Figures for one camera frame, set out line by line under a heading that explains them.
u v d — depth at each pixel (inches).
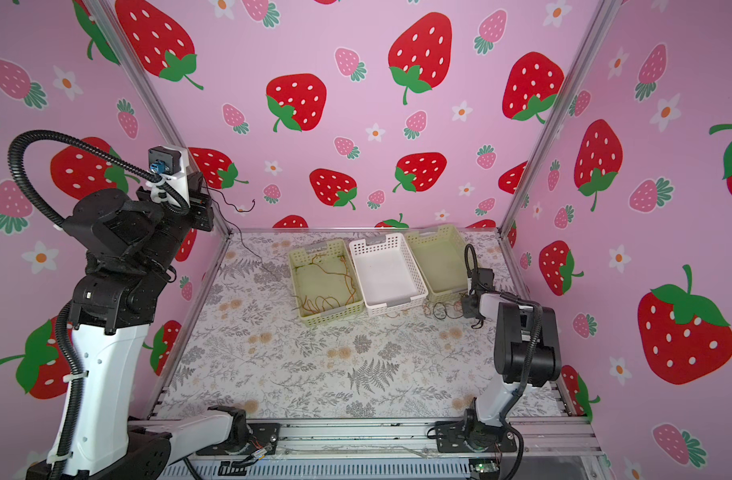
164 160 15.6
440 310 38.6
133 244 14.8
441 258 43.7
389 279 41.7
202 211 18.5
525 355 17.1
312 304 38.2
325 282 41.6
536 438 30.0
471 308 28.9
